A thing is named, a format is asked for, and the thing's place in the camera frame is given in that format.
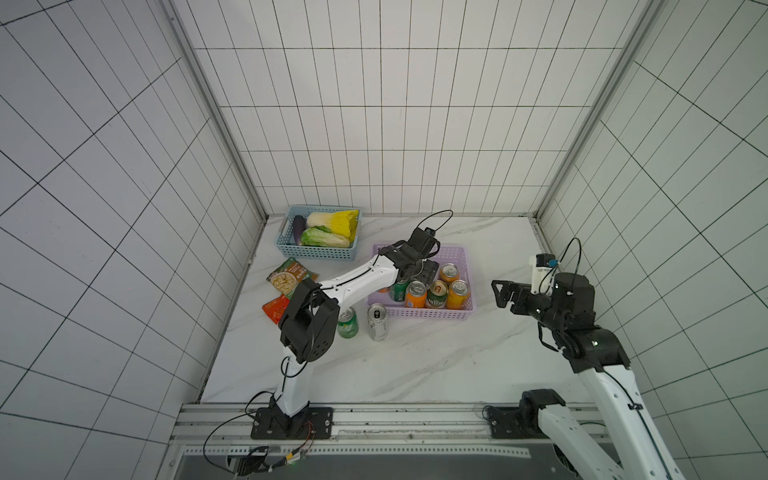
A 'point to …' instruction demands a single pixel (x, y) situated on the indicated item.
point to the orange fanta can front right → (459, 289)
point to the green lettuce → (322, 236)
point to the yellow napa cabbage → (343, 222)
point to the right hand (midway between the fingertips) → (497, 282)
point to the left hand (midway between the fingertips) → (417, 269)
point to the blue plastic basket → (285, 243)
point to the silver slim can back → (377, 318)
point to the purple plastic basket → (452, 255)
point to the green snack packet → (289, 275)
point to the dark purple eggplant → (299, 224)
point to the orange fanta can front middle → (416, 294)
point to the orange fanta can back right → (449, 272)
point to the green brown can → (437, 293)
